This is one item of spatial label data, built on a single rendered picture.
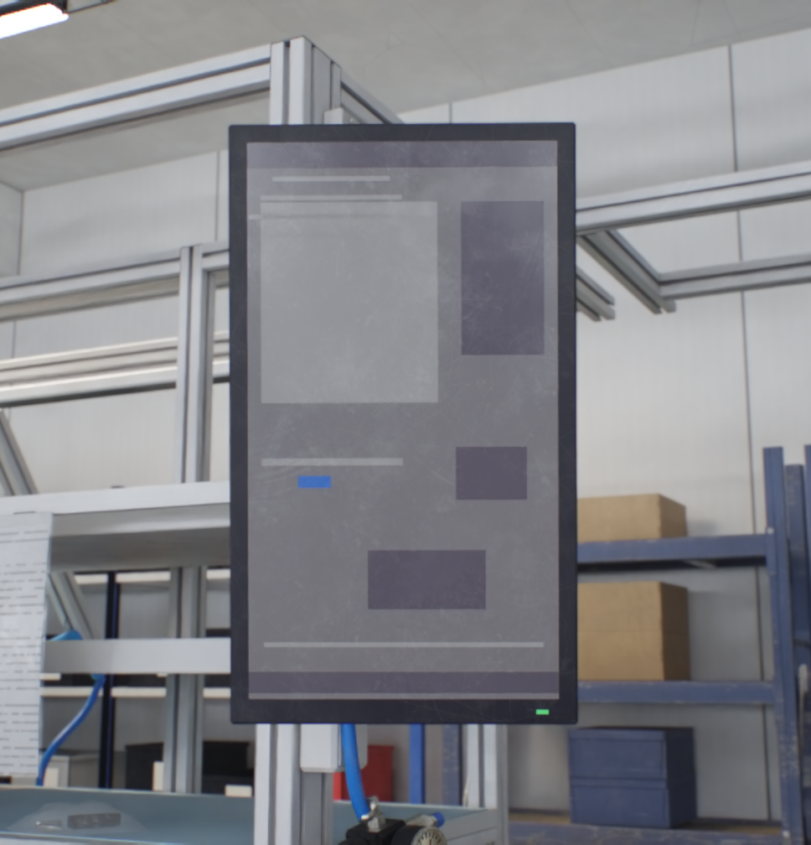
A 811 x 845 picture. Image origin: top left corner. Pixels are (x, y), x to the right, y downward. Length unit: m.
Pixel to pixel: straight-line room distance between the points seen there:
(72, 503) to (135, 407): 4.38
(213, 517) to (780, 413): 3.39
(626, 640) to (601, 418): 0.98
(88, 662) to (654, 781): 2.88
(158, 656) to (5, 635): 0.18
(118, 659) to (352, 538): 0.59
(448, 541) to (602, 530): 3.25
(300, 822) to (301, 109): 0.78
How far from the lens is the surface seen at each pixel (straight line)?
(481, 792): 1.91
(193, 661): 1.56
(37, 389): 3.07
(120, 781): 5.57
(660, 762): 4.28
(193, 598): 2.14
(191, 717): 2.14
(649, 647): 4.26
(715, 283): 2.39
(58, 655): 1.68
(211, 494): 1.45
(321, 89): 1.56
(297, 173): 1.12
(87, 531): 1.67
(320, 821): 1.44
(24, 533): 1.60
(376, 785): 4.87
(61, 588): 2.77
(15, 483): 2.68
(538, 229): 1.11
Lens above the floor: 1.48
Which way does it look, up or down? 11 degrees up
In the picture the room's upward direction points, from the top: straight up
